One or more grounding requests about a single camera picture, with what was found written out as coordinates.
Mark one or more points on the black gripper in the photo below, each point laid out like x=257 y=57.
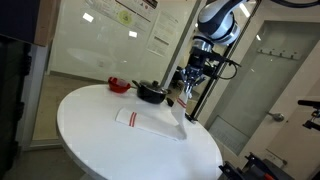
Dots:
x=193 y=75

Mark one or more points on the white towel with red stripes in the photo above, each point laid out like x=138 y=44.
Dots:
x=150 y=121

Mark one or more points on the black pot with lid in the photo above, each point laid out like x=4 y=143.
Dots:
x=151 y=91

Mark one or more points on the grey vent panel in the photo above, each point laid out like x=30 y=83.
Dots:
x=226 y=135

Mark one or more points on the white printed paper notice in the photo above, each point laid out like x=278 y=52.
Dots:
x=163 y=33

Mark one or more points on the red bowl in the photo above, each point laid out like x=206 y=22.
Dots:
x=119 y=86

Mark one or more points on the safety poster with green circle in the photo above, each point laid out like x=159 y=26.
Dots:
x=125 y=15

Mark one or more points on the dark storage shelf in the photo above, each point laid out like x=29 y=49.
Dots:
x=13 y=106

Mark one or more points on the dark cabinet with wooden edge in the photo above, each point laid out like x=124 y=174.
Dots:
x=20 y=16

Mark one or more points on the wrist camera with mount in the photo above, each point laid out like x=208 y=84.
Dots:
x=200 y=56

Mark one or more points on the coat hook rail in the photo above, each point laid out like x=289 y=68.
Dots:
x=280 y=53

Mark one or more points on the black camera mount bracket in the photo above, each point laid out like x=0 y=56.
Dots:
x=308 y=103

